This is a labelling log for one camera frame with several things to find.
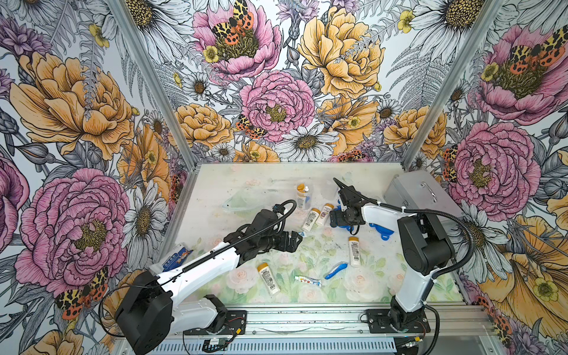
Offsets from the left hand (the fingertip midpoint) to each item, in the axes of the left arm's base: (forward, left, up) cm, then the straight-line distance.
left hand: (288, 242), depth 81 cm
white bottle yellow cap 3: (+17, -16, -8) cm, 25 cm away
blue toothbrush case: (+12, -26, -11) cm, 30 cm away
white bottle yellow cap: (+21, -6, -1) cm, 22 cm away
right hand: (+13, -24, -10) cm, 29 cm away
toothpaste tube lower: (-10, -8, -9) cm, 16 cm away
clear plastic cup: (+22, -9, -2) cm, 24 cm away
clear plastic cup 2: (+28, -19, -4) cm, 34 cm away
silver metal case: (+20, -54, +4) cm, 58 cm away
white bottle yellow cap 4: (+1, -26, -9) cm, 28 cm away
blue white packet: (-1, +42, -7) cm, 43 cm away
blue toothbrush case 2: (-5, -20, -11) cm, 23 cm away
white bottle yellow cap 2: (+14, -10, -8) cm, 19 cm away
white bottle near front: (-10, +7, -9) cm, 15 cm away
